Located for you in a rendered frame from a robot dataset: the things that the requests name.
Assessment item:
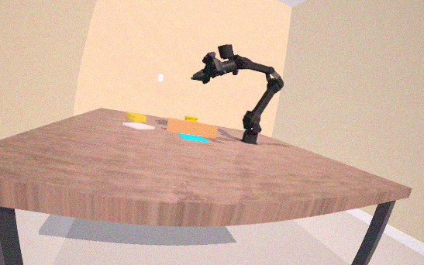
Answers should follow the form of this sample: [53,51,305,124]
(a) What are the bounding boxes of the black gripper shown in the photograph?
[191,58,227,84]

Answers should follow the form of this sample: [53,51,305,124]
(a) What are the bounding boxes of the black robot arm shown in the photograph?
[202,44,284,145]

